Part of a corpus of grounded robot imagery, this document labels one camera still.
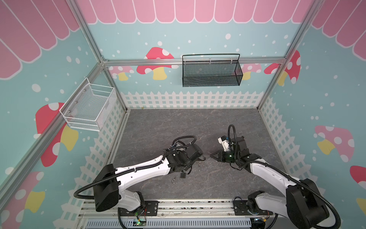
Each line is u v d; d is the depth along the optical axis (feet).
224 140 2.58
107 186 1.32
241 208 2.42
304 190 1.34
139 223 2.38
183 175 2.79
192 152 1.89
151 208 2.43
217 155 2.52
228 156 2.40
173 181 2.73
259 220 2.36
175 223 5.20
